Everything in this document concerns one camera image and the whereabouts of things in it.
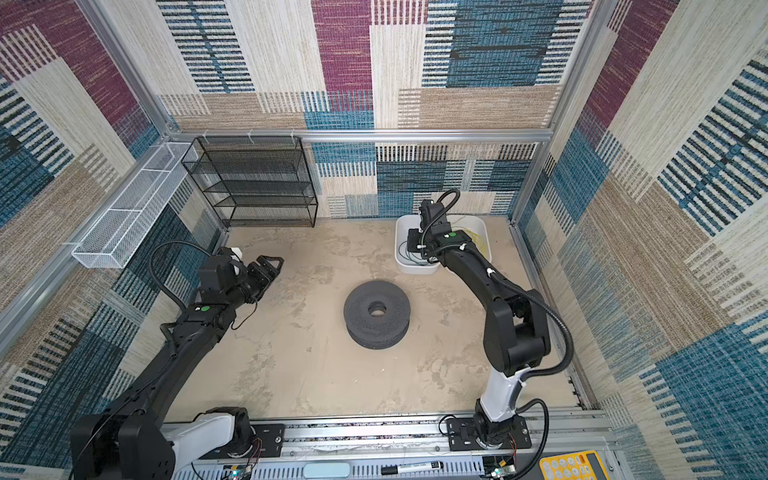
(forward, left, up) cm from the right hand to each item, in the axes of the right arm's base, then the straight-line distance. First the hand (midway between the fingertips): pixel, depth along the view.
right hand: (416, 241), depth 91 cm
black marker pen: (-54, +9, -16) cm, 57 cm away
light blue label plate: (-54, +24, -15) cm, 61 cm away
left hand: (-10, +38, +5) cm, 39 cm away
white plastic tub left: (+3, +1, -15) cm, 15 cm away
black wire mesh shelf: (+31, +56, 0) cm, 64 cm away
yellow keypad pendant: (-55, -35, -16) cm, 67 cm away
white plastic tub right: (+16, -24, -12) cm, 31 cm away
